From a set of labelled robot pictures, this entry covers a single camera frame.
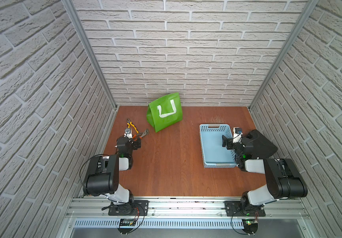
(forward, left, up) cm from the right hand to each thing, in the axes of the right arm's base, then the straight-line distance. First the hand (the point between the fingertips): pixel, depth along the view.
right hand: (232, 135), depth 93 cm
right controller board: (-47, +3, -8) cm, 48 cm away
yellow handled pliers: (+19, +70, -4) cm, 73 cm away
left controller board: (-43, +64, -9) cm, 78 cm away
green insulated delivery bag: (+16, +43, +8) cm, 47 cm away
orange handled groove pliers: (+7, +63, -6) cm, 64 cm away
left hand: (+5, +65, +1) cm, 65 cm away
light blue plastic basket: (-8, +11, -11) cm, 17 cm away
